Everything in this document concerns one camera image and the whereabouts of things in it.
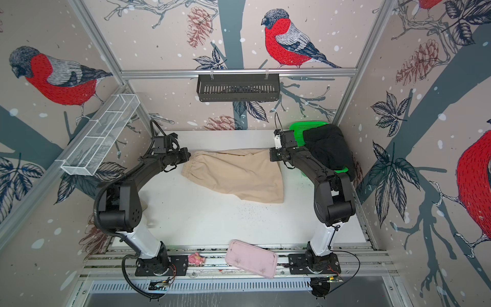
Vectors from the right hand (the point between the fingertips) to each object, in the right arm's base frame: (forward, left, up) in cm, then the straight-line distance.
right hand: (273, 153), depth 95 cm
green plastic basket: (+25, -17, -5) cm, 31 cm away
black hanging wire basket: (+34, +21, +17) cm, 44 cm away
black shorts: (+13, -31, -5) cm, 34 cm away
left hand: (-3, +42, +3) cm, 43 cm away
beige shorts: (-6, +13, -10) cm, 17 cm away
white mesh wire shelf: (-14, +72, +21) cm, 77 cm away
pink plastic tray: (-46, +9, -10) cm, 48 cm away
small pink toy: (-47, +31, -9) cm, 57 cm away
